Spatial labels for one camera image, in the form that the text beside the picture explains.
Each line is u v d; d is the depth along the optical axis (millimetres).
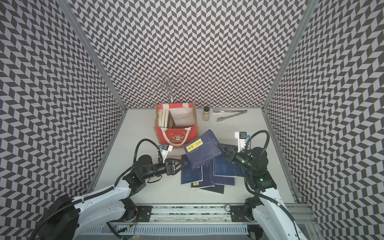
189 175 830
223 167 847
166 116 879
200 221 722
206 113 1071
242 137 629
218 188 794
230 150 634
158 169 634
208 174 824
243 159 632
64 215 403
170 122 959
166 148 704
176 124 1031
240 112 1163
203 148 722
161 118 865
